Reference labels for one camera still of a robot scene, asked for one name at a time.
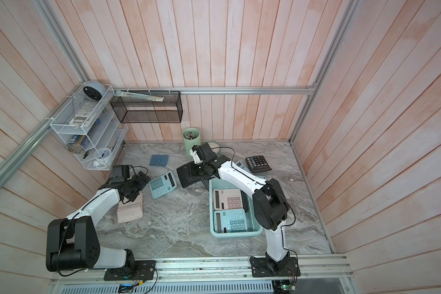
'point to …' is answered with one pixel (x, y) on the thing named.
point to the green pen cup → (192, 137)
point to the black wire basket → (133, 110)
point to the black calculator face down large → (188, 174)
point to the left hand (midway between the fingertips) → (146, 184)
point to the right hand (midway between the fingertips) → (186, 172)
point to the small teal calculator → (230, 220)
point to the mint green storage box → (255, 229)
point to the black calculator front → (244, 199)
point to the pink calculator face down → (227, 199)
